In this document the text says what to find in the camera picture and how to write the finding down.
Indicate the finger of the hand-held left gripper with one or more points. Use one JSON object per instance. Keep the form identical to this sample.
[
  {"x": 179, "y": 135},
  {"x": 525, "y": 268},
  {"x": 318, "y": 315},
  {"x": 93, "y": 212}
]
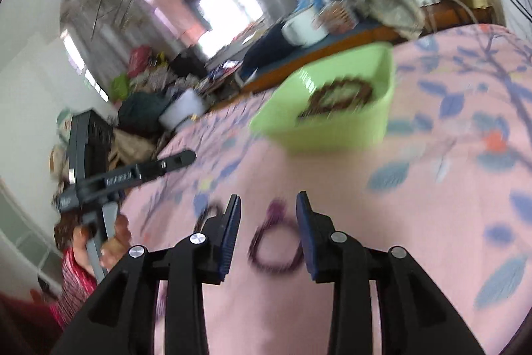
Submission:
[{"x": 166, "y": 165}]

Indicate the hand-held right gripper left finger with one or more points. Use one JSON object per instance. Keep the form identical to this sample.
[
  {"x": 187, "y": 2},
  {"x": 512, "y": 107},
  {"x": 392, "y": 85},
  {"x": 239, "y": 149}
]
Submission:
[{"x": 230, "y": 238}]

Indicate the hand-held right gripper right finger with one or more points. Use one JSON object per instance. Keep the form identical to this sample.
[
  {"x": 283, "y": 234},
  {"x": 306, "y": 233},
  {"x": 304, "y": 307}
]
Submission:
[{"x": 307, "y": 238}]

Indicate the green plastic tray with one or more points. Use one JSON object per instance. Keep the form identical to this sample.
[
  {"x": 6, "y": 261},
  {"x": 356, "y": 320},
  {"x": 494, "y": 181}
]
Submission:
[{"x": 332, "y": 134}]

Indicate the person's left forearm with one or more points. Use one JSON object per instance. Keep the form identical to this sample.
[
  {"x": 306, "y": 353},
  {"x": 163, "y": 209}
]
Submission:
[{"x": 72, "y": 288}]

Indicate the person's left hand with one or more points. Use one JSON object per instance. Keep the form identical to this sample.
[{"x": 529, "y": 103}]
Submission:
[{"x": 120, "y": 234}]

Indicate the brown paper bag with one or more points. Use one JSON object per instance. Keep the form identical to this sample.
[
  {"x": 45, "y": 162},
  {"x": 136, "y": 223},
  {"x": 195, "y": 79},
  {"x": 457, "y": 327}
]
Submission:
[{"x": 131, "y": 147}]

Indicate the white storage box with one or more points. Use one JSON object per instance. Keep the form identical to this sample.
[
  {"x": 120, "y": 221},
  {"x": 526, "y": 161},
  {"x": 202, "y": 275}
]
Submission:
[{"x": 183, "y": 107}]

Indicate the dark green bag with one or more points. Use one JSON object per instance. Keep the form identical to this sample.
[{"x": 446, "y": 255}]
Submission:
[{"x": 141, "y": 109}]

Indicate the green plastic bag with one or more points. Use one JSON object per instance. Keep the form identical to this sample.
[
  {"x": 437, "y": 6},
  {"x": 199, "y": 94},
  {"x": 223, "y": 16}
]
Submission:
[{"x": 120, "y": 86}]

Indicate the red bag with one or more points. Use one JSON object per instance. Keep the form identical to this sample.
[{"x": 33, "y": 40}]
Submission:
[{"x": 139, "y": 59}]

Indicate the pink printed blanket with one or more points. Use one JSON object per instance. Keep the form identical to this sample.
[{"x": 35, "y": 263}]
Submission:
[{"x": 415, "y": 213}]

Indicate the pink hanging cloth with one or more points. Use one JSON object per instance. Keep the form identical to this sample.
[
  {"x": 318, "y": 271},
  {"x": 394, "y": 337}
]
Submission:
[{"x": 183, "y": 14}]

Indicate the dark folded clothes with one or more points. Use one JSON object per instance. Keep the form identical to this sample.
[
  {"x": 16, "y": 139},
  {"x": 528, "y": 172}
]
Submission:
[{"x": 266, "y": 47}]

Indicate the wooden desk with blue top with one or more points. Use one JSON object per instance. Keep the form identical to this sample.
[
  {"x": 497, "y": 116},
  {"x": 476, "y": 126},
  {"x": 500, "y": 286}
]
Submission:
[{"x": 286, "y": 59}]

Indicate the white mug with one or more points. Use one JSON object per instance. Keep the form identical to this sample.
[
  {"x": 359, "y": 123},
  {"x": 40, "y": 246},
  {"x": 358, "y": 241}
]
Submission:
[{"x": 303, "y": 28}]

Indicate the woven basket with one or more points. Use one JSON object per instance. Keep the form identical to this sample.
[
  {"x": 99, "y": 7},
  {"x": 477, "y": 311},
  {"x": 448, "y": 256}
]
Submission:
[{"x": 338, "y": 18}]

